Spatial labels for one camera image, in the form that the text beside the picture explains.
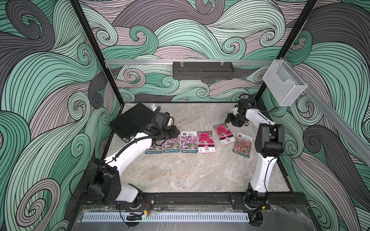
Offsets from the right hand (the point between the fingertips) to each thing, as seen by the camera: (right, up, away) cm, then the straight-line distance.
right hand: (228, 121), depth 101 cm
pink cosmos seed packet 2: (-40, -16, -7) cm, 44 cm away
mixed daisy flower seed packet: (+8, -15, -6) cm, 18 cm away
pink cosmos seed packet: (-51, -17, -9) cm, 54 cm away
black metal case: (-71, -1, -1) cm, 71 cm away
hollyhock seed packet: (-17, -13, -6) cm, 22 cm away
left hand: (-35, -4, -20) cm, 41 cm away
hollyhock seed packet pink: (-3, -9, -1) cm, 9 cm away
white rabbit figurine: (-55, +11, +6) cm, 56 cm away
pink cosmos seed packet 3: (-28, -13, -6) cm, 32 cm away
